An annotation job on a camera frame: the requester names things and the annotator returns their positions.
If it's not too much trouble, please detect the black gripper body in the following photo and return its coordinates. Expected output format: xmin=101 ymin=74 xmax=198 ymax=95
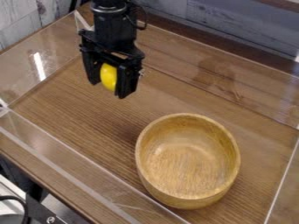
xmin=78 ymin=12 xmax=145 ymax=67

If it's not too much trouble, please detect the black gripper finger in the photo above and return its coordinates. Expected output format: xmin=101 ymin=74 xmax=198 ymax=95
xmin=114 ymin=64 xmax=141 ymax=99
xmin=81 ymin=52 xmax=102 ymax=85

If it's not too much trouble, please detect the yellow lemon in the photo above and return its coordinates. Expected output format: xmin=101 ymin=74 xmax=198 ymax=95
xmin=98 ymin=63 xmax=117 ymax=91

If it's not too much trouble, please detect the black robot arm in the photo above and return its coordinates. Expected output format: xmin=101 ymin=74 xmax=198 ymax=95
xmin=78 ymin=0 xmax=145 ymax=99

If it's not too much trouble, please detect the brown wooden bowl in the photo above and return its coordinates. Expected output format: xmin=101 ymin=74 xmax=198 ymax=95
xmin=134 ymin=113 xmax=240 ymax=210

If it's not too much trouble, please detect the clear acrylic corner bracket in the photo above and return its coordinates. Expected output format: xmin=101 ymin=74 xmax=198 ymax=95
xmin=73 ymin=10 xmax=94 ymax=32

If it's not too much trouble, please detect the clear acrylic tray wall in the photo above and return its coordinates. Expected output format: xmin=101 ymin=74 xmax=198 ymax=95
xmin=0 ymin=13 xmax=299 ymax=224

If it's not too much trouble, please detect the black cable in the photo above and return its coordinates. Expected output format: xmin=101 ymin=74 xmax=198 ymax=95
xmin=0 ymin=195 xmax=31 ymax=224

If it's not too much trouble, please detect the black metal bracket with bolt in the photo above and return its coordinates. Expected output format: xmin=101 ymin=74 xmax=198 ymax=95
xmin=25 ymin=195 xmax=88 ymax=224

